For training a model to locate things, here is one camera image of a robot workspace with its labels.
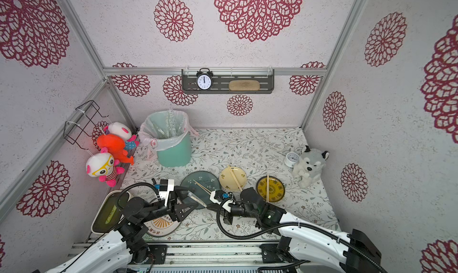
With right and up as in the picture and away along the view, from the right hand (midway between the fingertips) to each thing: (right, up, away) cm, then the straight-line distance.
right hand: (208, 204), depth 68 cm
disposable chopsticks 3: (-6, +1, +24) cm, 25 cm away
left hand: (-4, +3, -2) cm, 5 cm away
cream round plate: (+10, +5, +27) cm, 29 cm away
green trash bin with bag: (-21, +26, +16) cm, 37 cm away
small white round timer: (+43, +15, +33) cm, 57 cm away
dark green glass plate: (-6, +3, +27) cm, 28 cm away
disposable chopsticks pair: (-5, +5, -5) cm, 9 cm away
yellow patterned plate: (+30, 0, +25) cm, 39 cm away
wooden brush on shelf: (+16, +53, +22) cm, 60 cm away
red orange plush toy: (-48, +22, +20) cm, 56 cm away
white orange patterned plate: (-23, -15, +14) cm, 30 cm away
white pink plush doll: (-49, +30, +27) cm, 63 cm away
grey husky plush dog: (+45, +11, +16) cm, 49 cm away
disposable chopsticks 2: (+12, +3, +26) cm, 29 cm away
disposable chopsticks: (+29, +4, +27) cm, 39 cm away
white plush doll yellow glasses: (-49, +13, +13) cm, 52 cm away
